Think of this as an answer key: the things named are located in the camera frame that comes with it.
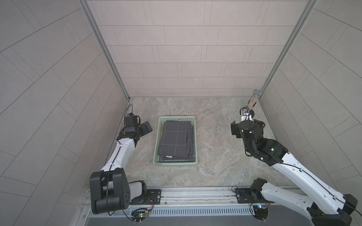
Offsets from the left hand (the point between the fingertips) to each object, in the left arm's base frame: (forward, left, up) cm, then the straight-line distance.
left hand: (146, 124), depth 88 cm
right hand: (-7, -54, +16) cm, 56 cm away
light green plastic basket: (+5, -8, -4) cm, 11 cm away
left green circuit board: (-45, -4, -7) cm, 46 cm away
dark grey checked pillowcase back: (-12, -20, -3) cm, 23 cm away
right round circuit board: (-44, -63, -10) cm, 77 cm away
